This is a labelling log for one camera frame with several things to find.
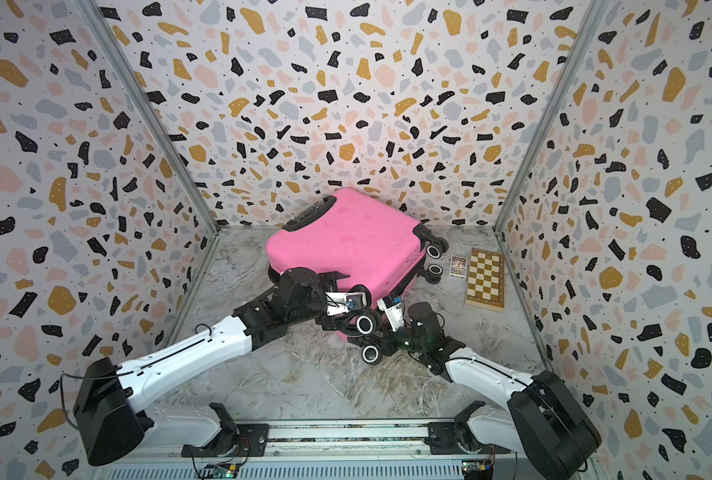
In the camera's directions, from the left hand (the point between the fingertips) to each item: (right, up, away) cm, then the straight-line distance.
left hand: (350, 287), depth 76 cm
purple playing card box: (+37, +4, +33) cm, 49 cm away
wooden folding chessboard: (+45, 0, +28) cm, 53 cm away
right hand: (+5, -13, +5) cm, 15 cm away
